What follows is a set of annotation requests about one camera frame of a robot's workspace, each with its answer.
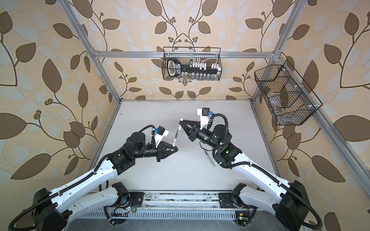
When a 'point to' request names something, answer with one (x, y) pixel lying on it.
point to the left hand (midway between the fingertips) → (177, 149)
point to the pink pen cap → (179, 126)
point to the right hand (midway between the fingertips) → (181, 123)
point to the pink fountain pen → (175, 140)
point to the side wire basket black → (291, 100)
